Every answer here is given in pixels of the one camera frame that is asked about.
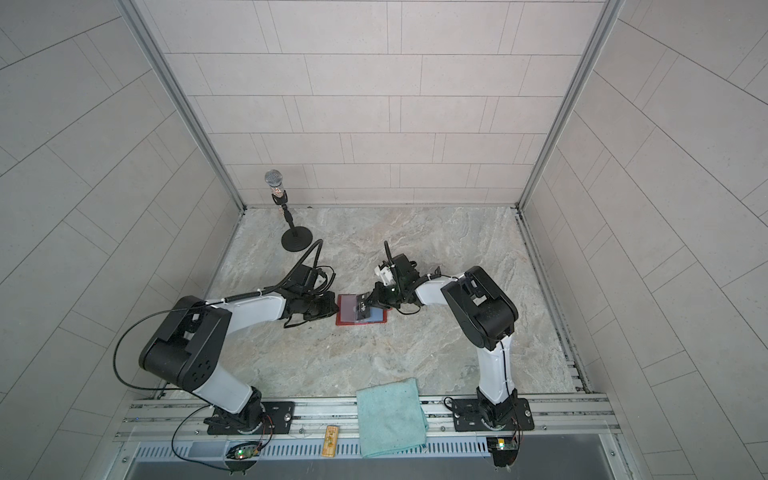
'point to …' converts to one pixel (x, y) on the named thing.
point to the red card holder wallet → (347, 309)
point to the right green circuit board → (506, 444)
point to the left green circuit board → (247, 452)
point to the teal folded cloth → (391, 418)
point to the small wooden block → (329, 443)
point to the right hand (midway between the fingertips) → (365, 304)
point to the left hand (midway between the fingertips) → (348, 304)
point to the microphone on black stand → (294, 238)
